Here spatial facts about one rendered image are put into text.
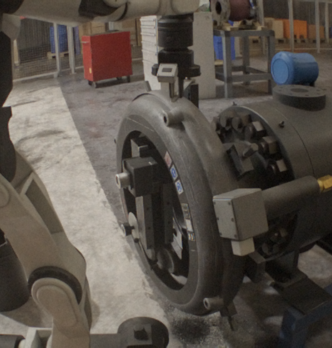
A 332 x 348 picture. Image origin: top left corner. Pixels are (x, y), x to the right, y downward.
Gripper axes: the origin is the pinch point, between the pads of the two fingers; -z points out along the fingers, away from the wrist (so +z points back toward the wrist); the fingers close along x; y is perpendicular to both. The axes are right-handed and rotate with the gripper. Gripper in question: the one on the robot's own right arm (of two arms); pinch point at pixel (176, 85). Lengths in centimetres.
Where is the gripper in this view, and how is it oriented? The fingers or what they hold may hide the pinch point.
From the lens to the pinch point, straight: 106.0
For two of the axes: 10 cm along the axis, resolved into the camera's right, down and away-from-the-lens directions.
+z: -0.2, -8.9, -4.5
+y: 2.1, -4.4, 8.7
